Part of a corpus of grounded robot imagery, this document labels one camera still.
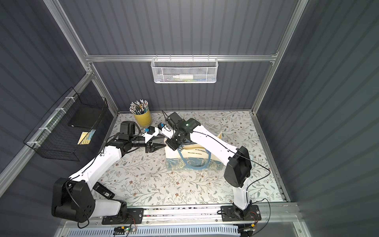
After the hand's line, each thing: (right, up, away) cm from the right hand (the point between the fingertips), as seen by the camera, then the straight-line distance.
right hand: (169, 145), depth 78 cm
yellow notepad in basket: (-34, +6, -14) cm, 38 cm away
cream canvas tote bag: (+11, -8, +6) cm, 15 cm away
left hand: (-3, +3, -2) cm, 4 cm away
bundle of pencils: (-25, +24, +24) cm, 42 cm away
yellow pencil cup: (-22, +14, +25) cm, 36 cm away
